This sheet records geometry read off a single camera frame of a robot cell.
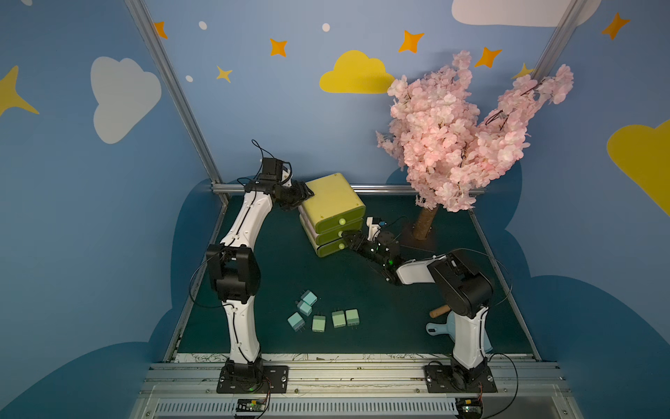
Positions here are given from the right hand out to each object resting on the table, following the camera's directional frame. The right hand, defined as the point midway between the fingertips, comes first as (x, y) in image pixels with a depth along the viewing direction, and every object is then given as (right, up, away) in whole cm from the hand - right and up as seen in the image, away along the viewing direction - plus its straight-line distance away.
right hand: (346, 233), depth 93 cm
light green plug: (-9, -29, -9) cm, 32 cm away
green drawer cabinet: (-4, +9, -4) cm, 10 cm away
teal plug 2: (-14, -25, -7) cm, 29 cm away
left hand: (-14, +14, -1) cm, 20 cm away
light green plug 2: (-3, -28, -9) cm, 29 cm away
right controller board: (+35, -49, -20) cm, 63 cm away
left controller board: (-28, -48, -21) cm, 59 cm away
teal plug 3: (-16, -29, -9) cm, 35 cm away
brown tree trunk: (+30, +4, +6) cm, 31 cm away
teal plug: (-13, -22, -4) cm, 26 cm away
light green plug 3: (+2, -28, -8) cm, 29 cm away
